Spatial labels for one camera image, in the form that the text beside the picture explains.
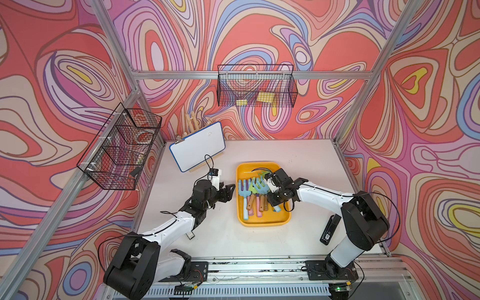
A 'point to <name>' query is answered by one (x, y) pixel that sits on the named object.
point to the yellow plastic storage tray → (256, 205)
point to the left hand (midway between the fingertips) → (230, 185)
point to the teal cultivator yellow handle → (277, 208)
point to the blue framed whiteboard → (199, 147)
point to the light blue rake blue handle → (245, 194)
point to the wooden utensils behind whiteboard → (192, 125)
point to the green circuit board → (183, 289)
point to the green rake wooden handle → (253, 192)
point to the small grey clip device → (190, 234)
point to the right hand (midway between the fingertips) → (272, 203)
